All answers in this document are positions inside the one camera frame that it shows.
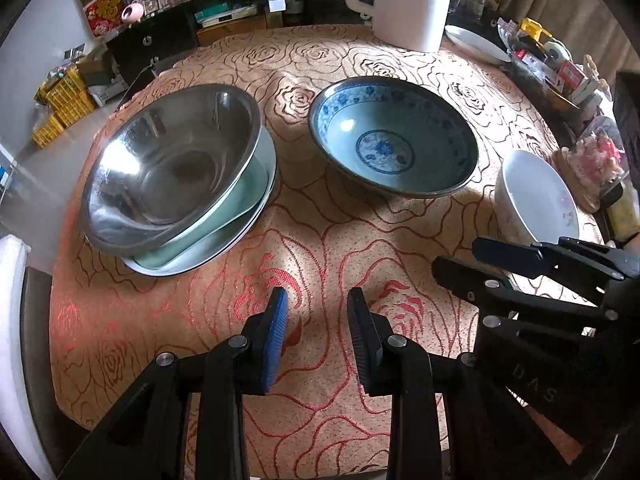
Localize blue patterned ceramic bowl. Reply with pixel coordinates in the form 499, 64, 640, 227
308, 76, 480, 198

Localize yellow plastic crates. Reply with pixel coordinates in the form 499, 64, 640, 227
32, 63, 98, 148

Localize green square plate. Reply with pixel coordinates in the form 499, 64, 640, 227
124, 155, 268, 270

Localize black sideboard cabinet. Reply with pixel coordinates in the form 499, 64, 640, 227
106, 0, 363, 84

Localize white cushioned chair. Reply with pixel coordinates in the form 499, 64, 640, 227
1, 234, 55, 479

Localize stainless steel mixing bowl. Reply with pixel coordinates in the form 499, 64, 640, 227
80, 84, 262, 257

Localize large white round plate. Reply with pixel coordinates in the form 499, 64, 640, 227
122, 128, 277, 278

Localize tray of assorted clutter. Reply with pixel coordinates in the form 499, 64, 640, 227
496, 18, 614, 130

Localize rose patterned tablecloth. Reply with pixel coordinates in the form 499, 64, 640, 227
49, 25, 558, 478

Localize glass dome with flowers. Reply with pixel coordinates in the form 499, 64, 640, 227
552, 116, 629, 214

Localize small white ceramic bowl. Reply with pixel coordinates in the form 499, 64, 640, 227
494, 150, 579, 246

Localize small white plate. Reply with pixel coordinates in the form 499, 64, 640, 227
444, 25, 511, 66

